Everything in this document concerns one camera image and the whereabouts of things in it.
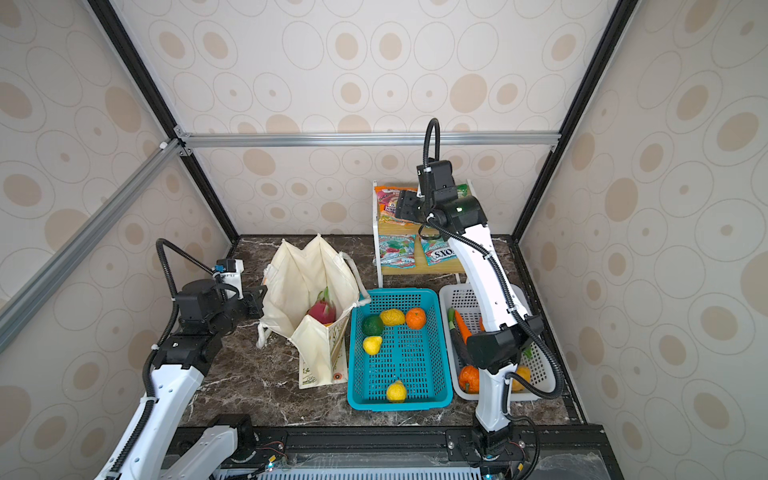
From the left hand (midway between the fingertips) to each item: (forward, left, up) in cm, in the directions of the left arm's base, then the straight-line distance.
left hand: (271, 283), depth 74 cm
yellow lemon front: (-20, -31, -21) cm, 43 cm away
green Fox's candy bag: (+18, -44, -9) cm, 48 cm away
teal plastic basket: (-9, -32, -25) cm, 42 cm away
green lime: (-2, -24, -19) cm, 31 cm away
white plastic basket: (-15, -69, -17) cm, 73 cm away
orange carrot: (-2, -53, -24) cm, 58 cm away
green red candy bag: (+17, -32, -7) cm, 37 cm away
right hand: (+18, -34, +11) cm, 40 cm away
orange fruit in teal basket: (+2, -37, -21) cm, 43 cm away
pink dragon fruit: (+3, -9, -18) cm, 20 cm away
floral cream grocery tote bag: (+11, -2, -24) cm, 27 cm away
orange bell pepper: (-17, -50, -19) cm, 56 cm away
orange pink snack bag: (+21, -29, +10) cm, 37 cm away
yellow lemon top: (+2, -30, -22) cm, 37 cm away
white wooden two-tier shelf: (+13, -40, -11) cm, 43 cm away
